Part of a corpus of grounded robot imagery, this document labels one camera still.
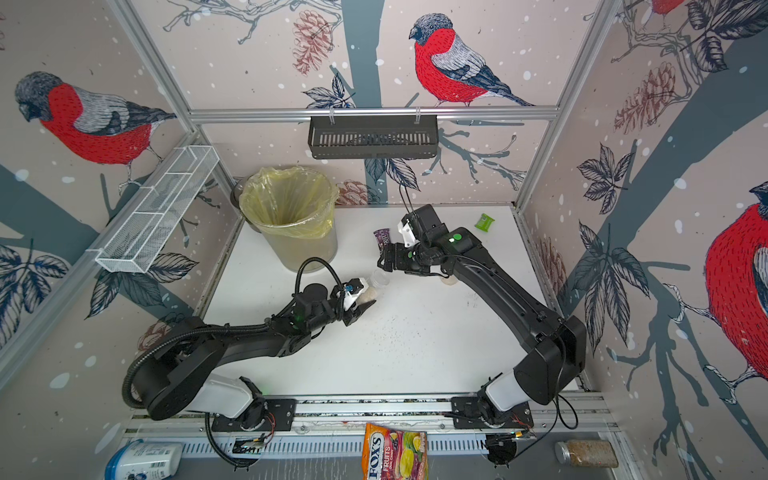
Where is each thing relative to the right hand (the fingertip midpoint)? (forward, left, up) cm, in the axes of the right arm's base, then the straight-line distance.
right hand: (389, 260), depth 76 cm
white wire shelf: (+8, +63, +9) cm, 64 cm away
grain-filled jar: (-37, -48, -19) cm, 63 cm away
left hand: (-2, +5, -11) cm, 12 cm away
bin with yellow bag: (+28, +36, -9) cm, 46 cm away
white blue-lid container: (-43, +52, -17) cm, 69 cm away
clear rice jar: (+9, -20, -23) cm, 32 cm away
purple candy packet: (+27, +4, -21) cm, 34 cm away
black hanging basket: (+49, +8, +6) cm, 50 cm away
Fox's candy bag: (-39, -2, -20) cm, 44 cm away
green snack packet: (+35, -35, -22) cm, 54 cm away
